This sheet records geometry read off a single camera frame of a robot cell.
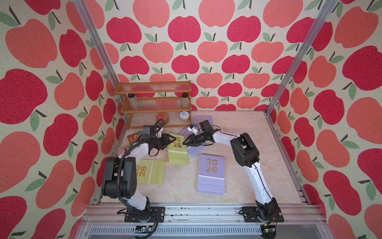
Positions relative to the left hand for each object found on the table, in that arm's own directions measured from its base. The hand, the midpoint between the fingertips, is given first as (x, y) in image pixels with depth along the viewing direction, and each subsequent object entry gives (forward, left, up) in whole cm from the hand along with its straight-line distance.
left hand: (174, 142), depth 90 cm
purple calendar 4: (0, -12, -10) cm, 15 cm away
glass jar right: (+26, -6, +12) cm, 29 cm away
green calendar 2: (-15, +15, -10) cm, 23 cm away
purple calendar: (-18, -22, -7) cm, 29 cm away
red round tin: (+29, +12, -7) cm, 32 cm away
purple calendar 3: (+28, -16, -9) cm, 33 cm away
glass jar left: (+26, +29, +12) cm, 41 cm away
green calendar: (-3, -2, -7) cm, 7 cm away
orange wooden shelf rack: (+41, +26, -3) cm, 48 cm away
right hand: (+2, -6, -9) cm, 11 cm away
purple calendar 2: (-26, -26, -10) cm, 38 cm away
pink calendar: (-5, +8, -8) cm, 12 cm away
